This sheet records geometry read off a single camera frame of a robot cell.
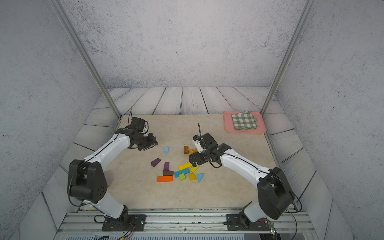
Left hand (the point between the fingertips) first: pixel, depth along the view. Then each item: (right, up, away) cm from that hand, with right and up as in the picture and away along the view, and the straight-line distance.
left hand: (158, 143), depth 89 cm
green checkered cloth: (+59, +14, +26) cm, 66 cm away
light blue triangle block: (+25, -19, -3) cm, 31 cm away
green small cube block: (+14, -19, -3) cm, 24 cm away
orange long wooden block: (+4, -21, 0) cm, 21 cm away
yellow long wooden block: (+15, -14, +3) cm, 21 cm away
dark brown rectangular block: (+5, -18, +1) cm, 18 cm away
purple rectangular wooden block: (+4, -14, +4) cm, 15 cm away
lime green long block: (+21, -16, +2) cm, 26 cm away
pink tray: (+48, +10, +28) cm, 56 cm away
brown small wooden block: (+15, -6, +10) cm, 19 cm away
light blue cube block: (+2, -6, +10) cm, 12 cm away
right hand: (+23, -7, -6) cm, 25 cm away
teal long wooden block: (+15, -17, +2) cm, 23 cm away
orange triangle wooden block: (+20, -6, +9) cm, 22 cm away
